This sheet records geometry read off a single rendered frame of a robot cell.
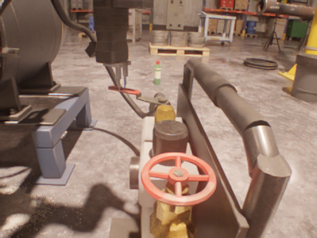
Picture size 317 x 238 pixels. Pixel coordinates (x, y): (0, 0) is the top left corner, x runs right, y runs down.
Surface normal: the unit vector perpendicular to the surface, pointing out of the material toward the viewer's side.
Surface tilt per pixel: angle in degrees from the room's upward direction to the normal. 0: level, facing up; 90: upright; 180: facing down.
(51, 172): 90
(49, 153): 90
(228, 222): 90
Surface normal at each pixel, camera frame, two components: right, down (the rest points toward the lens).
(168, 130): 0.04, -0.90
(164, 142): -0.35, 0.40
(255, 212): -0.68, 0.28
